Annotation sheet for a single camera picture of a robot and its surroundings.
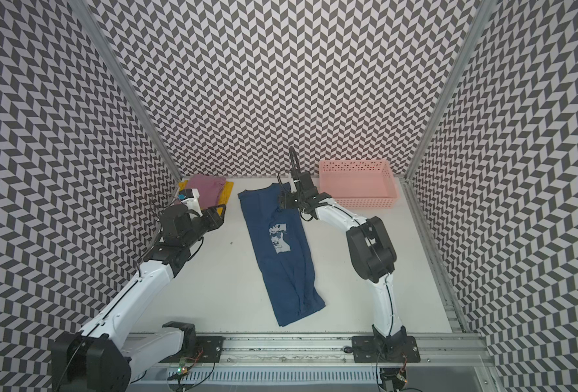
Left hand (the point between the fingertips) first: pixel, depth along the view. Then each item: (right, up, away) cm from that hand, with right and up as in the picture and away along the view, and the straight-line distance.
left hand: (221, 209), depth 81 cm
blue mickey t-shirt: (+18, -14, +16) cm, 27 cm away
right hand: (+20, +3, +16) cm, 26 cm away
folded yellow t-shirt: (-9, +5, +30) cm, 32 cm away
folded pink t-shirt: (-15, +8, +30) cm, 35 cm away
